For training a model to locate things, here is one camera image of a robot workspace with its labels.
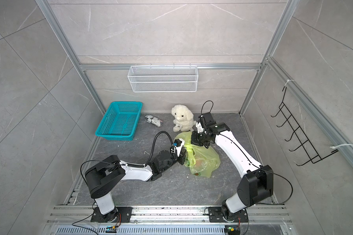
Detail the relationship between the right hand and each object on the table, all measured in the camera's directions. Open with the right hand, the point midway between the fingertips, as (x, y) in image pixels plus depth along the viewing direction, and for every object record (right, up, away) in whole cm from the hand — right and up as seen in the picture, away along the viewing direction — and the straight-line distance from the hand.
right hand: (193, 141), depth 81 cm
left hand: (-1, -2, -1) cm, 3 cm away
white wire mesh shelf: (-19, +42, +20) cm, 50 cm away
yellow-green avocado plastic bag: (+10, -11, 0) cm, 15 cm away
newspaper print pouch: (-28, +13, +29) cm, 42 cm away
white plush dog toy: (-5, +13, +16) cm, 21 cm away
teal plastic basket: (-54, +12, +33) cm, 65 cm away
